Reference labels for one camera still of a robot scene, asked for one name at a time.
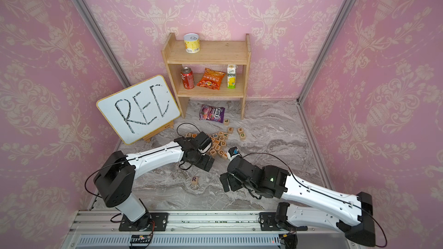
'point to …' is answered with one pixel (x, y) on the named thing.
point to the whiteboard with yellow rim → (139, 109)
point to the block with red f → (225, 155)
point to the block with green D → (242, 136)
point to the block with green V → (225, 135)
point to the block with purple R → (194, 180)
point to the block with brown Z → (217, 147)
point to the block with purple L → (188, 135)
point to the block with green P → (226, 122)
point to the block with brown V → (220, 134)
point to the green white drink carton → (231, 76)
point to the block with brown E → (231, 129)
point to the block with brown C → (220, 153)
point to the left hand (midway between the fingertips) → (205, 164)
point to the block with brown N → (240, 130)
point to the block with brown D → (223, 143)
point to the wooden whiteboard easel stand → (158, 131)
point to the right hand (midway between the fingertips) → (230, 175)
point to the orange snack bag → (211, 79)
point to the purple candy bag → (212, 113)
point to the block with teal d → (215, 135)
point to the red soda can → (187, 77)
